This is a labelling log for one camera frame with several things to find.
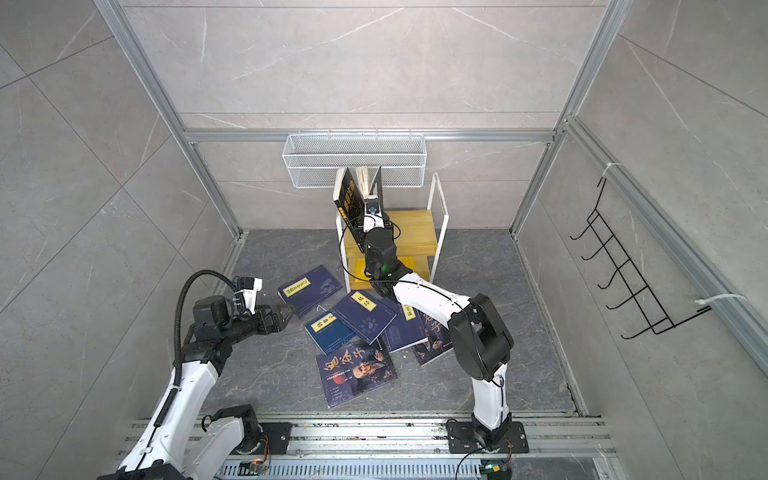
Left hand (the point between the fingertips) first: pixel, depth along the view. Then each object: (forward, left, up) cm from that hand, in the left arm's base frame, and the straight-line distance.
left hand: (284, 302), depth 79 cm
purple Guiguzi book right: (-6, -43, -15) cm, 46 cm away
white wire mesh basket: (+49, -4, +12) cm, 50 cm away
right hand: (+21, -24, +15) cm, 36 cm away
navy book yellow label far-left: (+14, -2, -17) cm, 22 cm away
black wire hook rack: (-17, -82, +17) cm, 85 cm away
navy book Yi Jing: (+3, -21, -16) cm, 27 cm away
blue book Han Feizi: (-2, -10, -16) cm, 19 cm away
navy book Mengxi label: (-2, -34, -15) cm, 37 cm away
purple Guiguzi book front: (-13, -18, -16) cm, 27 cm away
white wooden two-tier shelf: (+20, -37, +4) cm, 42 cm away
